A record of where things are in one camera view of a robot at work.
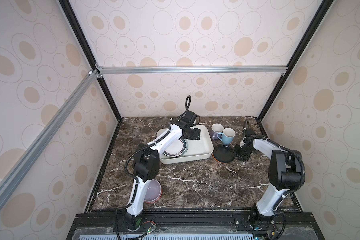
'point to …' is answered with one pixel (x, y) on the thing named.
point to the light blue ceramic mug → (227, 136)
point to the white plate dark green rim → (177, 148)
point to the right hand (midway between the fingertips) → (234, 155)
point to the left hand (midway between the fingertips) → (200, 133)
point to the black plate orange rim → (223, 154)
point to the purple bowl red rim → (153, 192)
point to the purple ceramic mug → (216, 128)
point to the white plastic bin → (196, 148)
